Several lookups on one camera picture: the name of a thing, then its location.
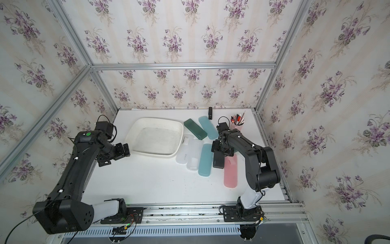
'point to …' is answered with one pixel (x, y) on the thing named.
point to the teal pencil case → (205, 160)
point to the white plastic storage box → (155, 136)
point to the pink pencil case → (230, 171)
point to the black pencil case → (218, 161)
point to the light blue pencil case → (209, 129)
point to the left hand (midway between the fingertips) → (122, 157)
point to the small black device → (210, 113)
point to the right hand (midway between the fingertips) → (221, 152)
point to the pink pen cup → (237, 122)
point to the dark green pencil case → (195, 129)
